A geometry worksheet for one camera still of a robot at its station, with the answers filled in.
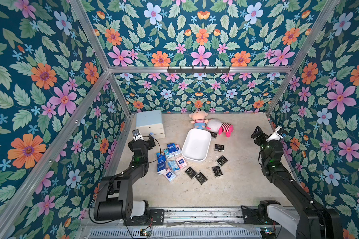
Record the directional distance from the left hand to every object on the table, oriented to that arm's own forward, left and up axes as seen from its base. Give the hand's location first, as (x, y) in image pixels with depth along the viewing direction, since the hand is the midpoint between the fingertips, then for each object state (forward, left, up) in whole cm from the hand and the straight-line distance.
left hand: (143, 135), depth 89 cm
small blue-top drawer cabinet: (+11, -3, 0) cm, 12 cm away
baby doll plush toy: (+20, -37, -8) cm, 42 cm away
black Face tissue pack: (+6, -46, -13) cm, 48 cm away
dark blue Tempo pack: (-15, -10, -11) cm, 21 cm away
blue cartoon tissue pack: (-10, -10, -13) cm, 19 cm away
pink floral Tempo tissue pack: (-6, -21, -11) cm, 24 cm away
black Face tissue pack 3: (-15, -47, -12) cm, 51 cm away
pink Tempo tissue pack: (-13, -22, -12) cm, 28 cm away
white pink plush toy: (+10, -47, -8) cm, 49 cm away
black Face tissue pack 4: (-21, -43, -12) cm, 50 cm away
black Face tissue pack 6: (-21, -27, -12) cm, 36 cm away
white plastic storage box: (0, -33, -14) cm, 36 cm away
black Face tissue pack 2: (-5, -48, -13) cm, 50 cm away
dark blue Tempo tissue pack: (-5, -17, -10) cm, 20 cm away
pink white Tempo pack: (-21, -15, -12) cm, 28 cm away
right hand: (-8, -68, +9) cm, 70 cm away
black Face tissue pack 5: (-24, -33, -12) cm, 43 cm away
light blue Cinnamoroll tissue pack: (-15, -17, -11) cm, 26 cm away
